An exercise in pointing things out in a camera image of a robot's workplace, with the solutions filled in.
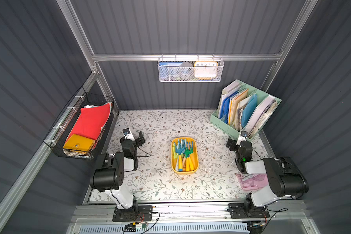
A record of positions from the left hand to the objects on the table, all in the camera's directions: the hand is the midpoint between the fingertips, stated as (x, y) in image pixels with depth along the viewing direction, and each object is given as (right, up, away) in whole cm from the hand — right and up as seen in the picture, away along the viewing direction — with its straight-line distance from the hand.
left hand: (132, 133), depth 92 cm
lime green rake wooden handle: (+28, -15, +1) cm, 31 cm away
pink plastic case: (+73, -28, -8) cm, 79 cm away
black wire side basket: (-22, +1, -30) cm, 37 cm away
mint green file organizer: (+68, 0, +6) cm, 68 cm away
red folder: (-15, +7, -18) cm, 25 cm away
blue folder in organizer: (+62, +17, +7) cm, 64 cm away
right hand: (+70, -3, 0) cm, 70 cm away
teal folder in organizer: (+74, +14, -1) cm, 75 cm away
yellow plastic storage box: (+40, -14, -3) cm, 43 cm away
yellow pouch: (-15, -3, -27) cm, 31 cm away
